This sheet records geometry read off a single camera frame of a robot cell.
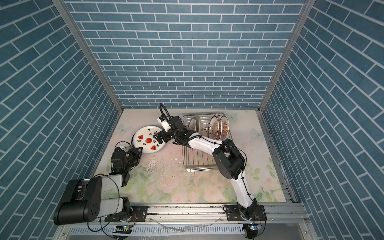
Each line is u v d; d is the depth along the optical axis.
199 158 0.92
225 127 0.96
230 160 0.53
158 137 0.79
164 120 0.77
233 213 0.74
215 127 0.97
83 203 0.43
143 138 0.94
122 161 0.69
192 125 0.97
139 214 0.73
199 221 0.73
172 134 0.71
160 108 0.72
